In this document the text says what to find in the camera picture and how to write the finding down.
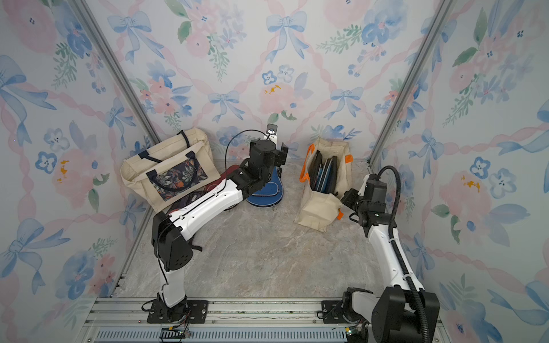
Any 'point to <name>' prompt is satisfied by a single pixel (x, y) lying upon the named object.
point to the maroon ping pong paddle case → (227, 173)
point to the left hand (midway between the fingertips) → (273, 140)
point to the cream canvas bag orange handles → (316, 209)
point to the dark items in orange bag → (323, 173)
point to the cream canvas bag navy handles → (175, 168)
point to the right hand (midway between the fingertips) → (348, 181)
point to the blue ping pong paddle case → (270, 194)
